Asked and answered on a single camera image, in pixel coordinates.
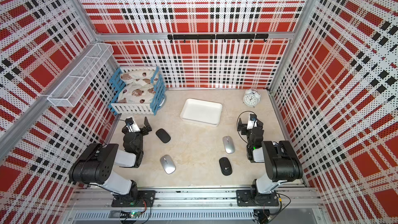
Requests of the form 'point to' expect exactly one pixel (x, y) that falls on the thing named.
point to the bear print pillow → (141, 76)
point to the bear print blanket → (136, 93)
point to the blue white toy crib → (159, 101)
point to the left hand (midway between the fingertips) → (141, 118)
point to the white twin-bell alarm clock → (251, 98)
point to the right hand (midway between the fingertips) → (249, 117)
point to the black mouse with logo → (225, 166)
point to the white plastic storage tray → (202, 112)
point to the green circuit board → (135, 214)
